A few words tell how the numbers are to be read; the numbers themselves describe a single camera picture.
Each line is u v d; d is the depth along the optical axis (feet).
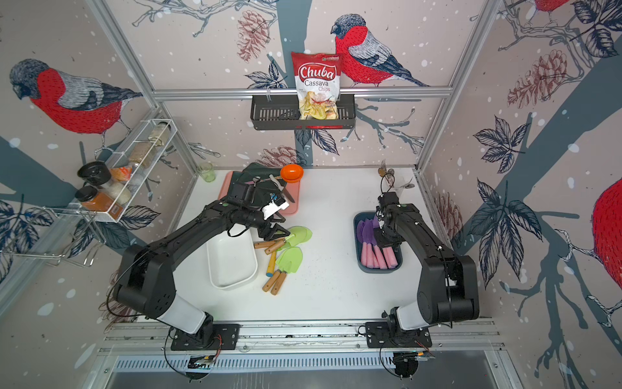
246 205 2.38
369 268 2.74
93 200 1.97
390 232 2.44
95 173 2.03
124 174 2.27
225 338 2.41
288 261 2.95
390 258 2.71
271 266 2.83
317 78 2.69
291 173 3.77
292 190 3.61
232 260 2.94
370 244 2.96
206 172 3.85
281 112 3.12
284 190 3.63
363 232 3.10
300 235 3.19
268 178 3.82
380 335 2.40
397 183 3.50
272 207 2.44
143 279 1.45
